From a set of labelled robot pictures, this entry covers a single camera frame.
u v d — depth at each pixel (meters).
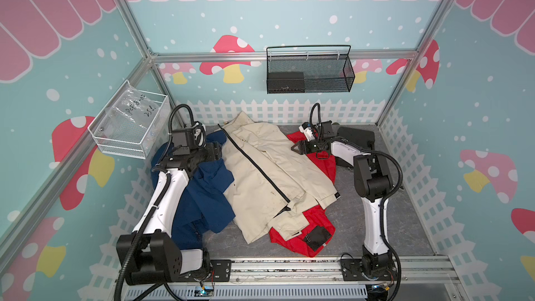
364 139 1.06
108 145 0.62
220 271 0.75
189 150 0.61
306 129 0.95
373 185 0.59
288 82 0.86
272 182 0.90
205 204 0.79
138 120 0.71
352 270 0.74
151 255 0.40
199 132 0.68
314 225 0.81
